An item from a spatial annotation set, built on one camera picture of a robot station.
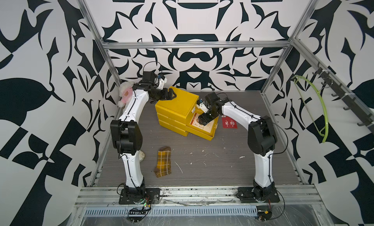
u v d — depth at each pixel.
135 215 0.72
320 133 0.70
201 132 0.85
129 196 0.68
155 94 0.77
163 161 0.85
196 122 0.94
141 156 0.85
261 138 0.53
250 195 0.74
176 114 0.80
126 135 0.52
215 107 0.71
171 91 0.81
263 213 0.71
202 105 0.88
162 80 0.83
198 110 0.91
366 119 0.51
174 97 0.86
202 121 0.87
